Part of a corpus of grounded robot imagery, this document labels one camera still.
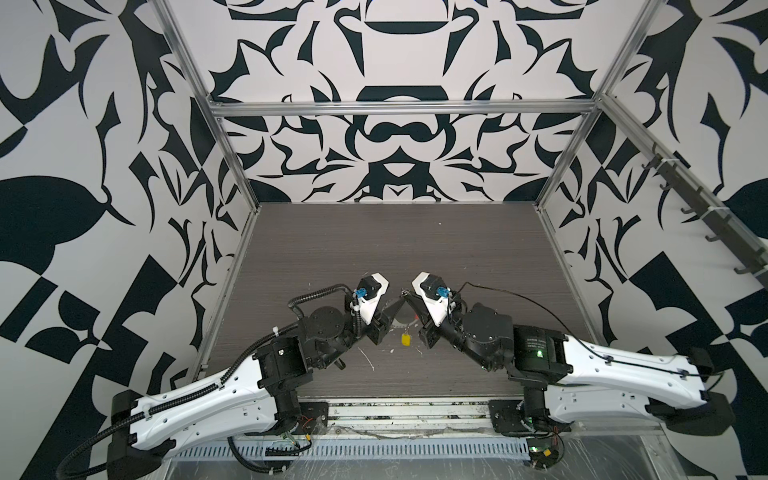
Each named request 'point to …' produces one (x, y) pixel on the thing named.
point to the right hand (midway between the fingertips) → (407, 296)
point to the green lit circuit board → (542, 452)
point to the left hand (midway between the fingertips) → (396, 288)
